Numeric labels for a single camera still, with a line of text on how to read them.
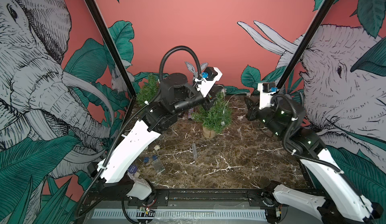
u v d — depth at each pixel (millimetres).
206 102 470
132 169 835
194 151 862
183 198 751
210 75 396
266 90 469
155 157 859
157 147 904
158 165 843
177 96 394
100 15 796
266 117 491
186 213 702
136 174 801
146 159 855
